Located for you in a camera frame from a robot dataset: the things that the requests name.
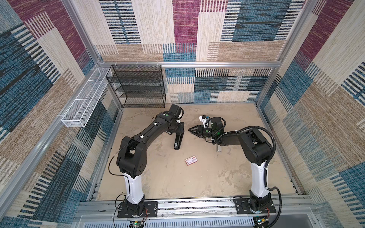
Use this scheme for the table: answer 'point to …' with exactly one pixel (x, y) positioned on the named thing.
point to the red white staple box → (190, 160)
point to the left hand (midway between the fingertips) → (181, 127)
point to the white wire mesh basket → (85, 101)
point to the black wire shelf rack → (138, 86)
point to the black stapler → (178, 140)
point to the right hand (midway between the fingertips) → (189, 131)
